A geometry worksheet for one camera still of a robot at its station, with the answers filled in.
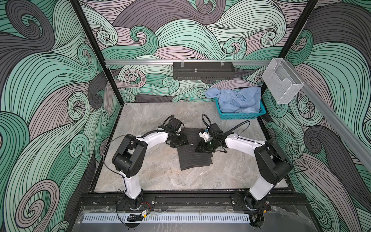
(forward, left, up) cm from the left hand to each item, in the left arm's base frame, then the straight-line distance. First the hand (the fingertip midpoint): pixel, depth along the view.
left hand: (186, 142), depth 91 cm
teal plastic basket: (+22, -40, +3) cm, 46 cm away
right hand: (-5, -7, 0) cm, 9 cm away
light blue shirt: (+36, -48, +5) cm, 60 cm away
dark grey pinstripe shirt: (-10, -2, +1) cm, 11 cm away
